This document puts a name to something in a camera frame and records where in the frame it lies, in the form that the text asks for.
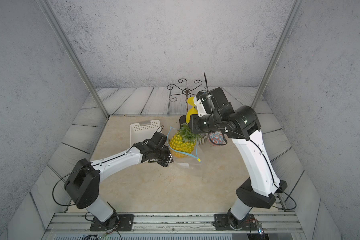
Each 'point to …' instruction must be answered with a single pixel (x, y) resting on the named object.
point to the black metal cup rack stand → (183, 118)
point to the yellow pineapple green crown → (182, 143)
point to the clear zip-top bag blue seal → (191, 161)
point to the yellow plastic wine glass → (192, 109)
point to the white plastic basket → (138, 134)
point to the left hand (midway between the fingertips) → (182, 157)
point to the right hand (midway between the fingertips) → (189, 125)
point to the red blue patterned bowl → (216, 138)
